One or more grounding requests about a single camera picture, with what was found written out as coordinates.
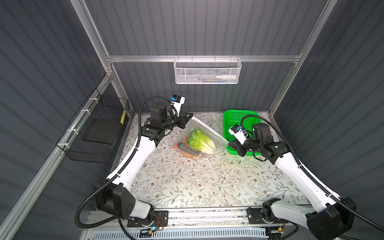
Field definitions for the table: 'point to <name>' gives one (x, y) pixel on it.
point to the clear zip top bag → (220, 142)
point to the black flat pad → (103, 130)
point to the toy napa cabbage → (196, 139)
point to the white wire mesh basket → (207, 70)
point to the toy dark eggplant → (184, 147)
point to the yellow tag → (123, 117)
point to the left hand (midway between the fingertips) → (191, 113)
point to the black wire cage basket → (97, 106)
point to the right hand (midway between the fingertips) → (233, 143)
